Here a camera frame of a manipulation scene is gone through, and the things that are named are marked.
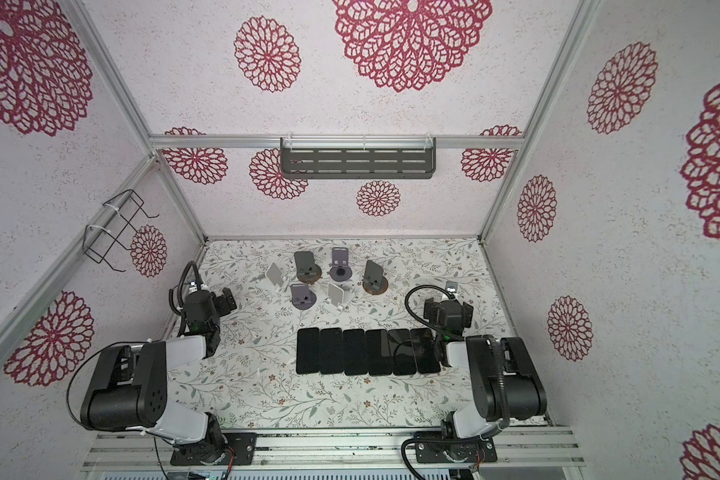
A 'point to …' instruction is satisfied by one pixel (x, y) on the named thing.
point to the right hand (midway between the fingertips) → (451, 297)
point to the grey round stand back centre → (340, 271)
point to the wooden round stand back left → (306, 269)
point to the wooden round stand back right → (374, 282)
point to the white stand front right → (337, 298)
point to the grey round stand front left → (302, 297)
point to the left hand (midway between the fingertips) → (211, 299)
